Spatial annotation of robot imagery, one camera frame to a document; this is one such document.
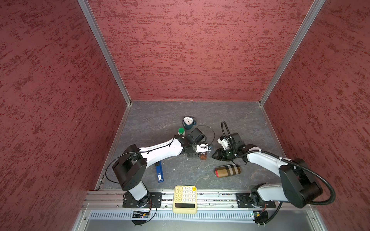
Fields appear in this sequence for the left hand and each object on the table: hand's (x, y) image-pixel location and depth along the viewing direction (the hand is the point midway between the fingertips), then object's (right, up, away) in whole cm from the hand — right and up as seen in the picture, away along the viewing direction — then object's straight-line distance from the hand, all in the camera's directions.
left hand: (194, 148), depth 86 cm
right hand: (+12, -7, -1) cm, 14 cm away
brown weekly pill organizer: (+5, -6, +4) cm, 9 cm away
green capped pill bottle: (-9, +10, +6) cm, 15 cm away
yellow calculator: (-6, -24, -13) cm, 28 cm away
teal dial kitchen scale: (-4, +15, +17) cm, 23 cm away
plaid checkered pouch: (+19, -11, -5) cm, 23 cm away
